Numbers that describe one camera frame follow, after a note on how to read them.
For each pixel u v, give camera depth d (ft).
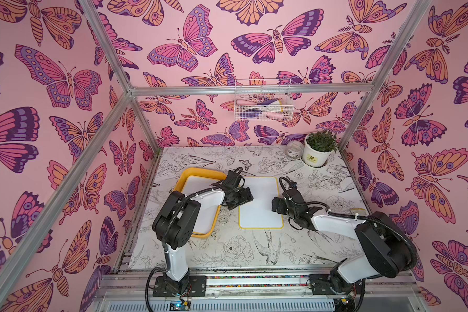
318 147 3.28
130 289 2.45
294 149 3.81
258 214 3.07
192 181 3.37
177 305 2.37
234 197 2.69
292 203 2.31
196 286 2.40
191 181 3.34
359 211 3.08
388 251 1.43
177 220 1.64
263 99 3.12
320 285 2.39
